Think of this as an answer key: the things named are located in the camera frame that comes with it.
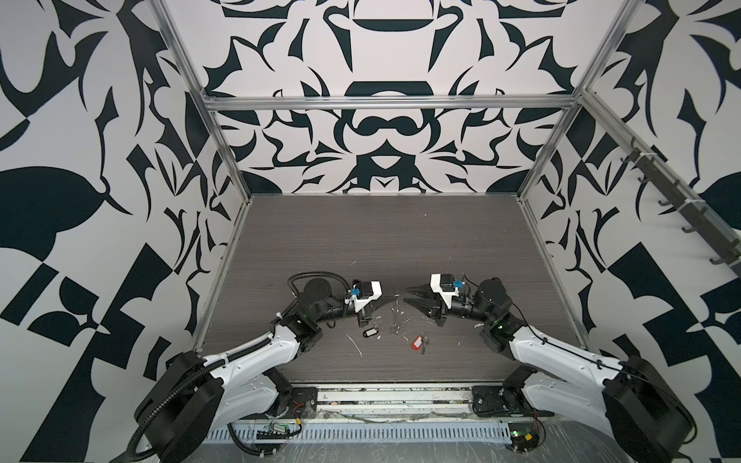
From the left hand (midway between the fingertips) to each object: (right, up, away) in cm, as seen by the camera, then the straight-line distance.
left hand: (391, 288), depth 71 cm
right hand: (+4, -1, 0) cm, 4 cm away
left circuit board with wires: (-28, -35, 0) cm, 44 cm away
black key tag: (-5, -16, +15) cm, 23 cm away
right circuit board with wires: (+32, -36, 0) cm, 48 cm away
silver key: (+11, -18, +14) cm, 25 cm away
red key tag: (+8, -19, +13) cm, 24 cm away
